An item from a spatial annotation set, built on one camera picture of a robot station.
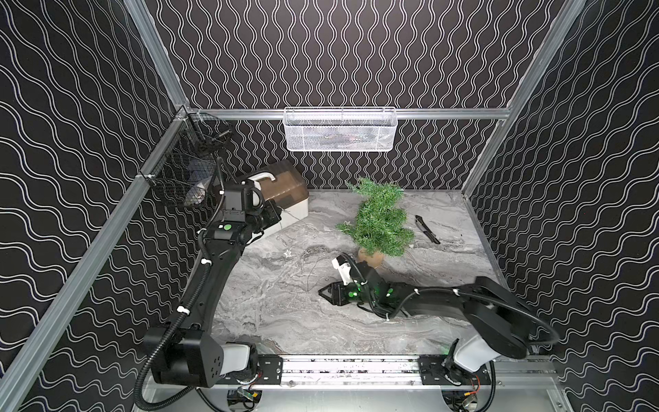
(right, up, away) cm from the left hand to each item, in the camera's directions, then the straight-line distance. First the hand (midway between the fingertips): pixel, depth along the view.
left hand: (280, 203), depth 77 cm
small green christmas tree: (+29, -6, -4) cm, 30 cm away
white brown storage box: (-3, +9, +20) cm, 22 cm away
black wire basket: (-38, +14, +16) cm, 44 cm away
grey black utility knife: (+55, -9, +29) cm, 63 cm away
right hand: (+13, -28, +4) cm, 31 cm away
